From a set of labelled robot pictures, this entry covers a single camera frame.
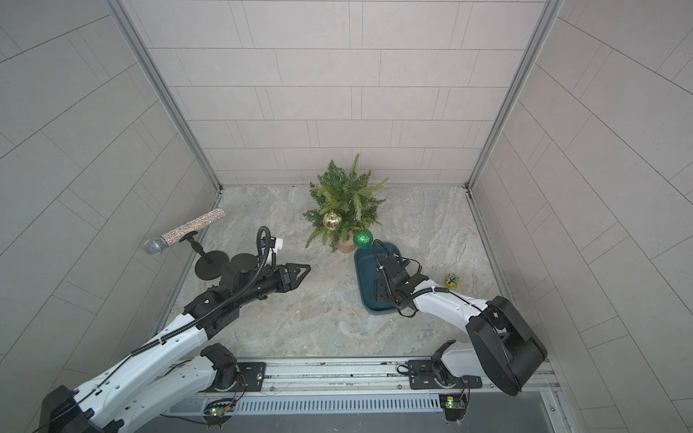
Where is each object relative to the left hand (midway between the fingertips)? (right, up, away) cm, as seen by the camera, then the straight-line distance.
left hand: (311, 269), depth 73 cm
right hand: (+21, -11, +15) cm, 28 cm away
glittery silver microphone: (-40, +7, -3) cm, 40 cm away
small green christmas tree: (+10, +20, +1) cm, 23 cm away
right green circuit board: (+38, -34, -5) cm, 51 cm away
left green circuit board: (-21, -32, -9) cm, 39 cm away
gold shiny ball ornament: (+6, +13, -1) cm, 15 cm away
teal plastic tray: (+16, -5, +20) cm, 26 cm away
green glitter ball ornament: (+14, +9, -2) cm, 17 cm away
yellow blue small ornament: (+44, -7, +15) cm, 47 cm away
